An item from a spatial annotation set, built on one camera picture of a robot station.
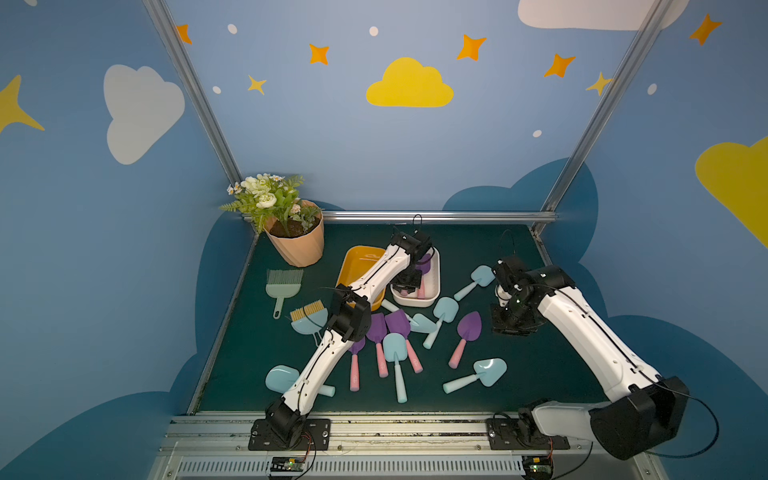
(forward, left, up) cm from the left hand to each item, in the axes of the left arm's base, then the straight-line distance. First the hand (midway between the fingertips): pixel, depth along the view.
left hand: (408, 285), depth 100 cm
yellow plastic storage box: (+10, +19, -1) cm, 21 cm away
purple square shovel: (-27, +16, -1) cm, 32 cm away
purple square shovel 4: (-3, +1, 0) cm, 3 cm away
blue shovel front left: (-30, +37, -3) cm, 48 cm away
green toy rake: (+1, +44, -3) cm, 44 cm away
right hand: (-20, -24, +13) cm, 34 cm away
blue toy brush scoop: (-12, +32, -5) cm, 35 cm away
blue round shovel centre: (-21, +4, -3) cm, 22 cm away
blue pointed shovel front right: (-27, -23, -3) cm, 36 cm away
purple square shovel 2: (-15, +10, -5) cm, 18 cm away
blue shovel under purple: (-12, -3, -2) cm, 13 cm away
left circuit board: (-50, +30, -4) cm, 59 cm away
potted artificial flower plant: (+18, +41, +9) cm, 45 cm away
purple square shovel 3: (-13, +4, -2) cm, 13 cm away
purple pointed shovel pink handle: (+10, -6, -2) cm, 12 cm away
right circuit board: (-49, -32, -5) cm, 59 cm away
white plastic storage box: (+2, -9, -3) cm, 10 cm away
